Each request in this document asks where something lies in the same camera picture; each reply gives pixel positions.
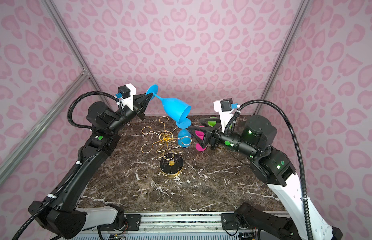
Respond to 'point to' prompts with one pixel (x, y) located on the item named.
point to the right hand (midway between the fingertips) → (195, 125)
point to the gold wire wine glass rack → (172, 161)
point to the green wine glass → (211, 123)
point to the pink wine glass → (198, 147)
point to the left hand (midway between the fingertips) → (150, 90)
